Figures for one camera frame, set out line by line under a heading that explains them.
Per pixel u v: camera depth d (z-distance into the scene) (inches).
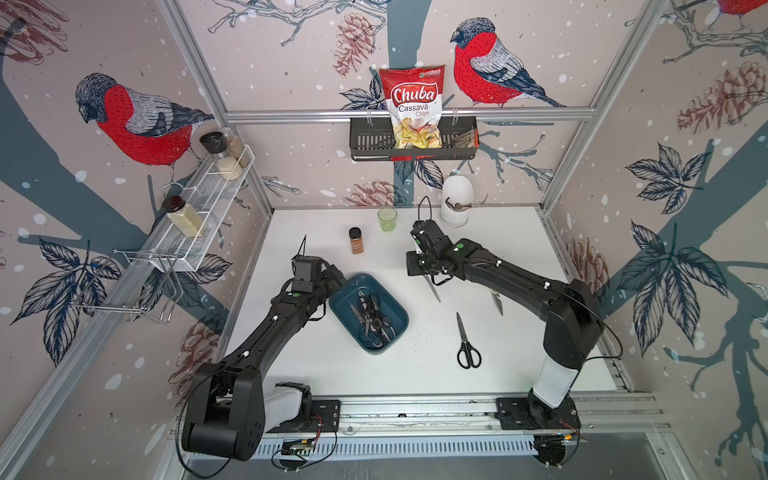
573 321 18.1
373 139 37.4
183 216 25.9
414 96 31.8
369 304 36.2
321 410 29.3
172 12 27.7
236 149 33.7
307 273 26.4
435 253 25.8
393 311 35.3
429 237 25.9
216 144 30.6
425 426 28.7
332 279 31.3
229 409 15.9
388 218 46.2
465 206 43.2
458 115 35.6
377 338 33.7
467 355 32.8
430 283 28.7
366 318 35.3
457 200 45.2
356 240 40.1
